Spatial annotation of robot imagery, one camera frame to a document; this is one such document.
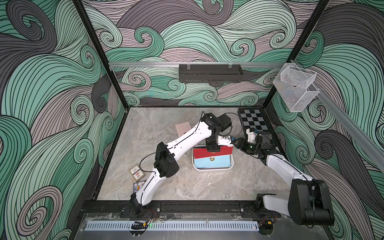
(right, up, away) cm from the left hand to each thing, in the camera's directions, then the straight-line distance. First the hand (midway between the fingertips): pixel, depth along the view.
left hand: (213, 146), depth 79 cm
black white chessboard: (+34, +15, +29) cm, 47 cm away
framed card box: (-43, -16, +5) cm, 46 cm away
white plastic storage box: (-5, +1, -7) cm, 9 cm away
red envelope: (-5, -4, +2) cm, 7 cm away
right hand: (+16, 0, +9) cm, 18 cm away
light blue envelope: (+1, -11, +8) cm, 13 cm away
